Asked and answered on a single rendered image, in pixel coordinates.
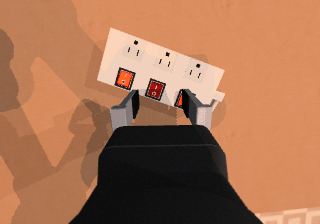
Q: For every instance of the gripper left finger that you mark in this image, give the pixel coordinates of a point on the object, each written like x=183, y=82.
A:
x=123, y=114

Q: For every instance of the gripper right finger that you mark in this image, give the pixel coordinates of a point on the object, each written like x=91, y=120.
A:
x=198, y=113

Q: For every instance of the white power strip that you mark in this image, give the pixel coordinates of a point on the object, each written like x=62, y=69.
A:
x=131, y=63

